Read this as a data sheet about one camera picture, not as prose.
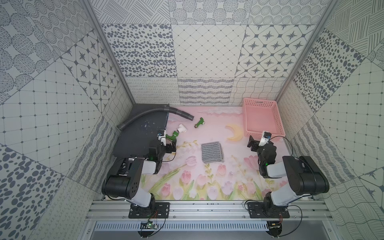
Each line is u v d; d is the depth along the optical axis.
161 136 0.82
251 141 0.84
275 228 0.72
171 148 0.86
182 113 1.11
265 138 0.79
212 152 0.93
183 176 0.86
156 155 0.72
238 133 1.04
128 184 0.44
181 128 1.04
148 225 0.70
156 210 0.73
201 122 1.08
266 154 0.72
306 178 0.45
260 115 1.18
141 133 0.99
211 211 0.75
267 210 0.67
